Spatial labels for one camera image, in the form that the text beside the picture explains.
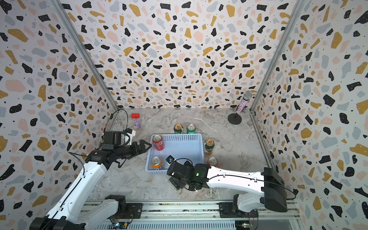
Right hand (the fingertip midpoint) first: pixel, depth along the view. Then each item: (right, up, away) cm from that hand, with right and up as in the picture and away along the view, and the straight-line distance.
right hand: (177, 174), depth 74 cm
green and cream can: (-2, +22, +22) cm, 31 cm away
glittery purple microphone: (+40, +42, +10) cm, 59 cm away
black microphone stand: (+42, +29, +43) cm, 67 cm away
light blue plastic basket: (+1, +9, +24) cm, 26 cm away
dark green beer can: (+18, +13, +14) cm, 26 cm away
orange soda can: (-12, +4, +6) cm, 14 cm away
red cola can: (-14, +14, +16) cm, 25 cm away
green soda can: (+7, +22, +23) cm, 33 cm away
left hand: (-17, +13, +3) cm, 22 cm away
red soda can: (+19, +5, +7) cm, 21 cm away
